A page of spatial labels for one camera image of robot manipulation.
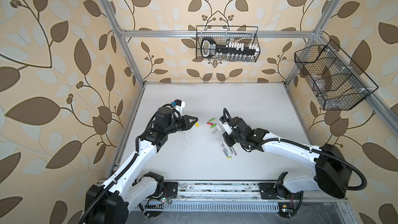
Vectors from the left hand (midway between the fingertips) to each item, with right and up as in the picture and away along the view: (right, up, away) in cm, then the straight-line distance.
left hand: (194, 118), depth 75 cm
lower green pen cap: (+10, -8, +22) cm, 25 cm away
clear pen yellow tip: (+15, -19, +13) cm, 28 cm away
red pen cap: (+8, -7, +24) cm, 26 cm away
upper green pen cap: (+9, -4, +24) cm, 26 cm away
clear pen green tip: (+17, -20, +12) cm, 29 cm away
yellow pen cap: (+1, -3, 0) cm, 4 cm away
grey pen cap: (+11, -11, +21) cm, 26 cm away
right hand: (+16, -10, +9) cm, 21 cm away
